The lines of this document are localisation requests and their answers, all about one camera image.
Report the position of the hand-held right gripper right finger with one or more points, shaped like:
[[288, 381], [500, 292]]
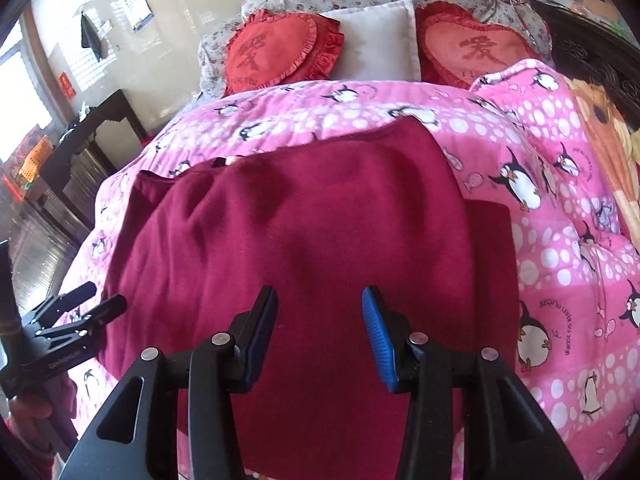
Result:
[[380, 340]]

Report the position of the orange crate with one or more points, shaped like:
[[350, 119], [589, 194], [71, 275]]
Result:
[[35, 160]]

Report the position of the person's left hand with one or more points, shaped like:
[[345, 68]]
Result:
[[30, 410]]

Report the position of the red wall sign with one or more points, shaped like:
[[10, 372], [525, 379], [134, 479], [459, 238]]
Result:
[[66, 86]]

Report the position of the red heart-shaped cushion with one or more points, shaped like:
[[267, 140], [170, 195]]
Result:
[[470, 50], [270, 50]]

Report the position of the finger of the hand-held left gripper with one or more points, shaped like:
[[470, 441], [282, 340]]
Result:
[[105, 310], [77, 292]]

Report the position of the dark carved wooden headboard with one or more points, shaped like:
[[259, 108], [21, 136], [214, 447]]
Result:
[[590, 55]]

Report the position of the white pillow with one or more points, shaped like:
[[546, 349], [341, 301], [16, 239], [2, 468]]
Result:
[[375, 45]]

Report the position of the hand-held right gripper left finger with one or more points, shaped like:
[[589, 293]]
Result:
[[260, 345]]

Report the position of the dark wooden desk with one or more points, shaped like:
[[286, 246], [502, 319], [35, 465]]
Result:
[[95, 125]]

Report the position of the maroon sweater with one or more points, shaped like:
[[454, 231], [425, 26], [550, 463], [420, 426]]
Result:
[[300, 220]]

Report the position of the orange bear print blanket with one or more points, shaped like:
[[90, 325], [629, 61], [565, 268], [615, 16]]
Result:
[[610, 150]]

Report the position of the pink penguin print blanket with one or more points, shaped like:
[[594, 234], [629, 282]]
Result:
[[550, 270]]

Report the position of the black hanging cloth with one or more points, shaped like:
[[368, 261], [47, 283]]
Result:
[[91, 35]]

